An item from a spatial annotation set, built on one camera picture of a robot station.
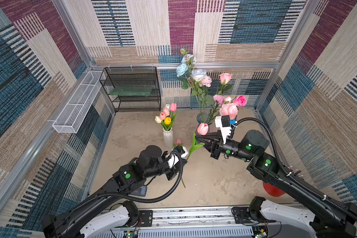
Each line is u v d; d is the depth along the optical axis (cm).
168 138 89
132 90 94
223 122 48
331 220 39
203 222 73
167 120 73
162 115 73
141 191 79
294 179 43
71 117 92
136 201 41
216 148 49
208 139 53
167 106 80
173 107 78
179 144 98
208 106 83
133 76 102
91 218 43
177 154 55
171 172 56
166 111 77
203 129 52
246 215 72
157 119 76
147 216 75
